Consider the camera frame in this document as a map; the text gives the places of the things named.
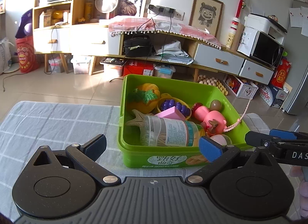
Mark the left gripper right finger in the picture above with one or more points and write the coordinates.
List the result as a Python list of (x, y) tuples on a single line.
[(218, 156)]

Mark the framed cartoon girl picture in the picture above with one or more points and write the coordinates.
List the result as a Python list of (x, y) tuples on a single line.
[(206, 15)]

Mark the purple toy grapes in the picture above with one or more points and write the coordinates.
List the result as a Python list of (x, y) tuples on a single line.
[(168, 103)]

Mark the damon printed carton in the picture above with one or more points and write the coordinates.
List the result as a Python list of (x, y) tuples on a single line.
[(272, 95)]

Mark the green plastic cookie bin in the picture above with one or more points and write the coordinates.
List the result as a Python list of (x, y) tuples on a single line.
[(137, 155)]

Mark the white illustrated carton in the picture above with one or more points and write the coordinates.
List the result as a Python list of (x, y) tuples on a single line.
[(241, 88)]

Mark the black bag on shelf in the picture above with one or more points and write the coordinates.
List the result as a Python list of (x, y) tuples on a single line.
[(138, 46)]

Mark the silver refrigerator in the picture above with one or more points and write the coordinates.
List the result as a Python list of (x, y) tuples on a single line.
[(296, 47)]

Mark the pink card box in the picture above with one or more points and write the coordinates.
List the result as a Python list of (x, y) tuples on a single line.
[(171, 113)]

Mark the yellow plastic toy bowl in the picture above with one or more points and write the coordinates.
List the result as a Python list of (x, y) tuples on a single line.
[(165, 96)]

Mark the white printer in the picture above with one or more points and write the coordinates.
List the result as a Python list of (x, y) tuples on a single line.
[(266, 25)]

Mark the toy corn cob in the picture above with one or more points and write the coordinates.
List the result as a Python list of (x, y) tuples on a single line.
[(201, 131)]

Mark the black microwave oven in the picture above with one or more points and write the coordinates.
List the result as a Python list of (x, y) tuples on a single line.
[(261, 47)]

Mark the amber rubber hand toy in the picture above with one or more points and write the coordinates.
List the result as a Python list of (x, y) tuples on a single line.
[(215, 105)]

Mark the wooden shelf unit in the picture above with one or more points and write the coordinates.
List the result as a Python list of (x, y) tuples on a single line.
[(58, 29)]

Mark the clear cotton swab jar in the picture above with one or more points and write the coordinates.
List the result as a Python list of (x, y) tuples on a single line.
[(168, 133)]

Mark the egg tray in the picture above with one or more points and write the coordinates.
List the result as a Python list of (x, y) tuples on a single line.
[(212, 81)]

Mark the red gift box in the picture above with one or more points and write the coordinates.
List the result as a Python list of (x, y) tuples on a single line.
[(281, 73)]

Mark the red printed bag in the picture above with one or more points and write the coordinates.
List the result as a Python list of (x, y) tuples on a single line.
[(26, 55)]

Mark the small brown monkey figurine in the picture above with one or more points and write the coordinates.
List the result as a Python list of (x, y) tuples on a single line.
[(210, 129)]

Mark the grey checked tablecloth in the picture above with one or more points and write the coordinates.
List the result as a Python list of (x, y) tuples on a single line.
[(30, 125)]

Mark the pink lace cloth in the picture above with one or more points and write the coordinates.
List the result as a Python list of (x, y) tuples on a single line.
[(131, 24)]

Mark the dried beige starfish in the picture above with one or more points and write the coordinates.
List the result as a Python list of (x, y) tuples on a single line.
[(138, 121)]

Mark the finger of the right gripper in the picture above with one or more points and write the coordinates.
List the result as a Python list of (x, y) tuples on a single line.
[(257, 139), (284, 134)]

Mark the white drawer cabinet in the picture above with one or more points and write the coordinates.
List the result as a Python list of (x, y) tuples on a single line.
[(227, 62)]

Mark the pink rubber gourd toy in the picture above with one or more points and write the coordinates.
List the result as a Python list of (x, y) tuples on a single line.
[(202, 113)]

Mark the white desk fan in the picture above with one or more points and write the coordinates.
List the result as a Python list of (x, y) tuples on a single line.
[(106, 6)]

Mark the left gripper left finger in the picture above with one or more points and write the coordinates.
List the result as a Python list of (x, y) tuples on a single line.
[(84, 159)]

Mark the orange plastic toy plate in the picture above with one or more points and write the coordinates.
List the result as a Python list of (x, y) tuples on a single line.
[(143, 98)]

